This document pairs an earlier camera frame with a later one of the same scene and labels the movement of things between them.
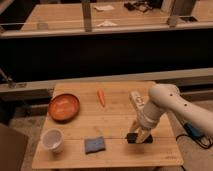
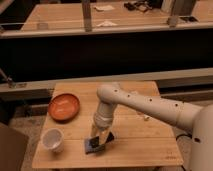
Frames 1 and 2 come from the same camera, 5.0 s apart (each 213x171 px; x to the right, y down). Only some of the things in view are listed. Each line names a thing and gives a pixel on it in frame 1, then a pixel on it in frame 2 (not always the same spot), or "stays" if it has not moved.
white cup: x=52 y=139 stays
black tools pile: x=138 y=5 stays
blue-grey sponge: x=94 y=145 stays
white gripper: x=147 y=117 → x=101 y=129
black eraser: x=132 y=138 → x=93 y=144
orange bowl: x=64 y=108 stays
